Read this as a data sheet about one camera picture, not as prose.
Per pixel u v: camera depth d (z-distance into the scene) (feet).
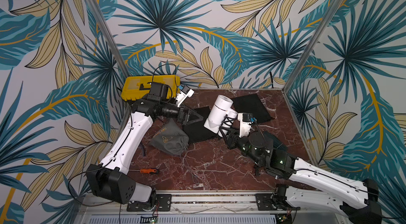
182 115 1.95
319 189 1.52
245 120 1.84
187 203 2.45
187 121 1.92
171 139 2.76
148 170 2.66
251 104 3.81
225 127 2.06
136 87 3.21
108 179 1.26
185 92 2.02
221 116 2.09
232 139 1.85
